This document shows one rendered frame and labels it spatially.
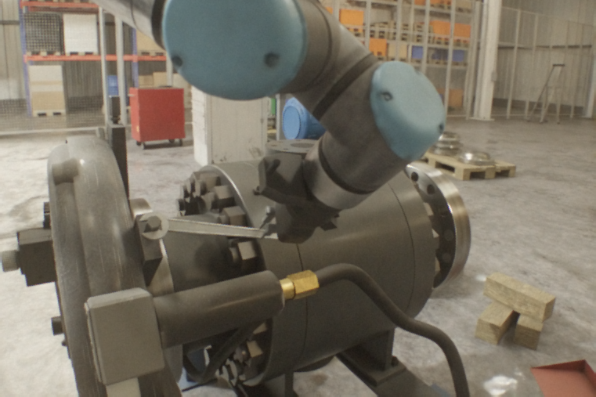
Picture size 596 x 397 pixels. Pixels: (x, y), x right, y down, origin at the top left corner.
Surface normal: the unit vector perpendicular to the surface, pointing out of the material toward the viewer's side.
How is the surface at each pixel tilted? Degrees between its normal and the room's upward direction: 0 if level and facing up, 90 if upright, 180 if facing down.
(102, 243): 48
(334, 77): 81
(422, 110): 54
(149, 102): 90
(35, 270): 94
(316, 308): 85
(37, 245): 94
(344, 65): 69
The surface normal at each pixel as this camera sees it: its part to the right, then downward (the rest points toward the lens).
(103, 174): 0.25, -0.75
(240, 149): 0.43, 0.22
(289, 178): 0.41, -0.47
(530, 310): -0.84, 0.11
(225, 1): -0.23, 0.26
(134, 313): 0.50, -0.18
